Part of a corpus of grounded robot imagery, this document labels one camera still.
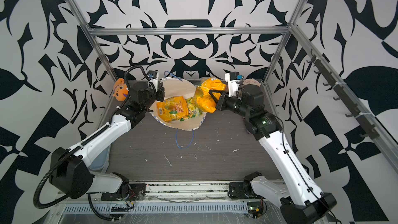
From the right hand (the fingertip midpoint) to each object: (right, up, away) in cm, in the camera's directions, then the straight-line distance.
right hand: (209, 92), depth 64 cm
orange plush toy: (-55, +2, +38) cm, 67 cm away
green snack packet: (-8, -10, +36) cm, 38 cm away
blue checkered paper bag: (-16, +3, +12) cm, 20 cm away
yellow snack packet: (-21, -10, +33) cm, 40 cm away
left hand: (-24, +6, +15) cm, 29 cm away
